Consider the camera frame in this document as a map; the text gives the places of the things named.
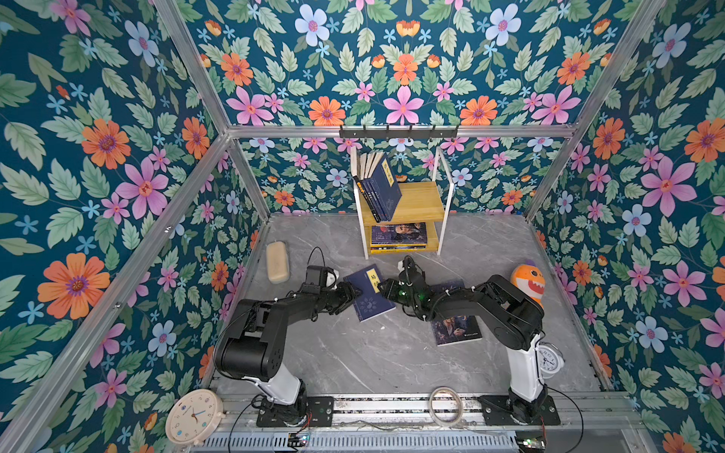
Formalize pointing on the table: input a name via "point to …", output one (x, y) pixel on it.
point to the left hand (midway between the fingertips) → (362, 290)
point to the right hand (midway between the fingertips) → (380, 287)
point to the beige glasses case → (278, 261)
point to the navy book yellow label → (359, 182)
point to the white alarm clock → (550, 360)
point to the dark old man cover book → (457, 328)
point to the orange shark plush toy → (530, 278)
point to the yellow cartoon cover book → (403, 248)
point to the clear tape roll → (446, 406)
